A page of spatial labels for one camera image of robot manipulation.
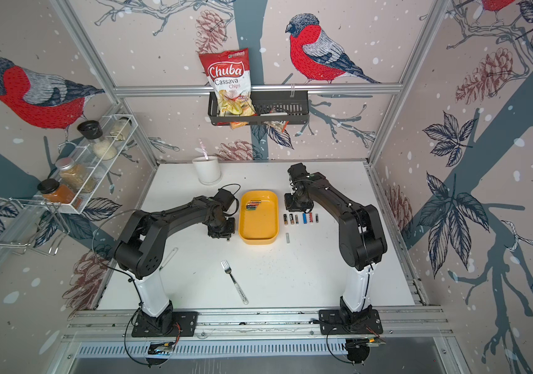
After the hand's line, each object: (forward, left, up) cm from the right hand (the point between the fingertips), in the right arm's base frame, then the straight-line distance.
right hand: (290, 206), depth 94 cm
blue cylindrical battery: (0, -7, -8) cm, 11 cm away
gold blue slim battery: (-2, -3, -7) cm, 8 cm away
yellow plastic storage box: (-6, +12, -7) cm, 15 cm away
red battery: (0, -10, -8) cm, 13 cm away
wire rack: (-22, +65, +29) cm, 74 cm away
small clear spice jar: (+14, +65, +27) cm, 72 cm away
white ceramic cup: (+18, +38, +2) cm, 42 cm away
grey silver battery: (-10, +1, -9) cm, 13 cm away
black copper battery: (-2, +2, -7) cm, 7 cm away
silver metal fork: (-23, +24, -7) cm, 34 cm away
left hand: (-9, +22, -6) cm, 25 cm away
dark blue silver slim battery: (0, -12, -8) cm, 15 cm away
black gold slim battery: (-2, -1, -7) cm, 7 cm away
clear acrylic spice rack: (0, +70, +28) cm, 76 cm away
